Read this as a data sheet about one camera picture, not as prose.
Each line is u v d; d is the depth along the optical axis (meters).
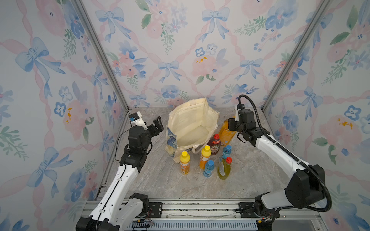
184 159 0.71
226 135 0.87
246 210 0.73
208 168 0.76
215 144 0.85
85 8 0.71
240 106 0.71
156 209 0.74
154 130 0.65
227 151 0.82
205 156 0.74
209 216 0.72
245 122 0.63
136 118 0.62
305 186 0.42
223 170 0.76
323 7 0.69
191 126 1.01
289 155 0.48
